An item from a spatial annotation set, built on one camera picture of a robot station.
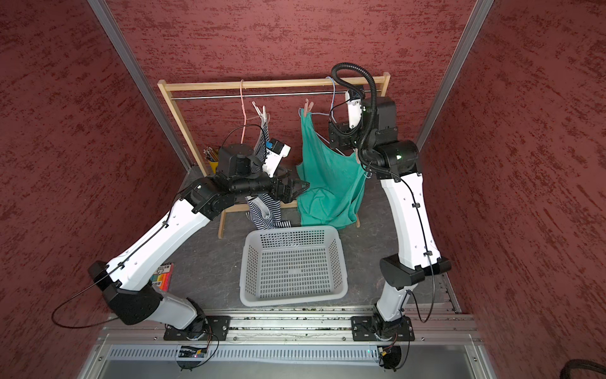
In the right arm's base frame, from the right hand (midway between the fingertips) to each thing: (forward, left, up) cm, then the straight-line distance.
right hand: (344, 130), depth 65 cm
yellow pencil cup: (+25, +55, -33) cm, 69 cm away
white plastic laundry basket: (-21, +20, -46) cm, 54 cm away
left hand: (-12, +14, -9) cm, 20 cm away
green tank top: (-1, +3, -23) cm, 24 cm away
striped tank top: (-12, +25, -22) cm, 36 cm away
